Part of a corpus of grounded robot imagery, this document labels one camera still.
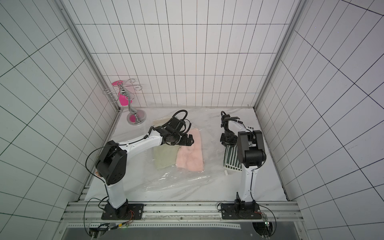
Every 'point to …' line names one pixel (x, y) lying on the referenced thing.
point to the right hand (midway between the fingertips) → (229, 143)
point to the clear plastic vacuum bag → (213, 179)
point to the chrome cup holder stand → (127, 89)
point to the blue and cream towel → (160, 122)
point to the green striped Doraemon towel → (231, 157)
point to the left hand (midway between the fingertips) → (185, 143)
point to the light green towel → (165, 155)
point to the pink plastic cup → (124, 98)
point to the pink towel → (191, 157)
